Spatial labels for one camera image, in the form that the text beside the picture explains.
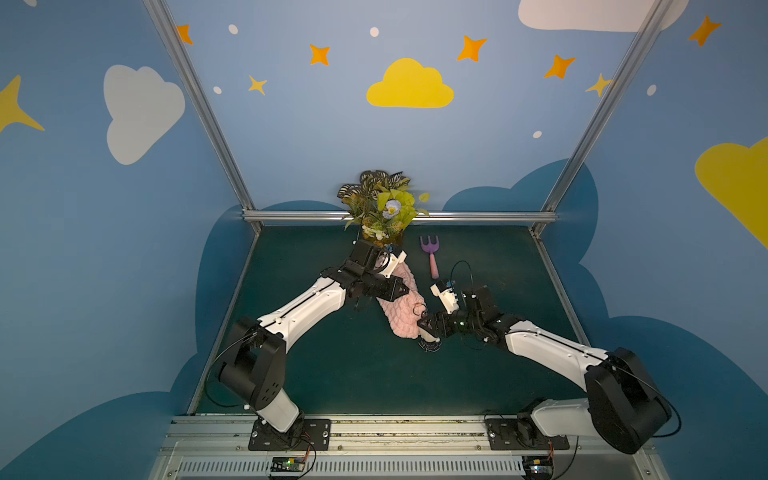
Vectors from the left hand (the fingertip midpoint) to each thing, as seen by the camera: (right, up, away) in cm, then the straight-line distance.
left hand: (408, 285), depth 83 cm
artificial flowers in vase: (-8, +25, +13) cm, 29 cm away
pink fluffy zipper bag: (-1, -8, +1) cm, 8 cm away
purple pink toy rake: (+11, +11, +32) cm, 35 cm away
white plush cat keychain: (+6, -17, +2) cm, 18 cm away
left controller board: (-30, -43, -11) cm, 53 cm away
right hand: (+6, -9, +3) cm, 11 cm away
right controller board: (+31, -44, -11) cm, 55 cm away
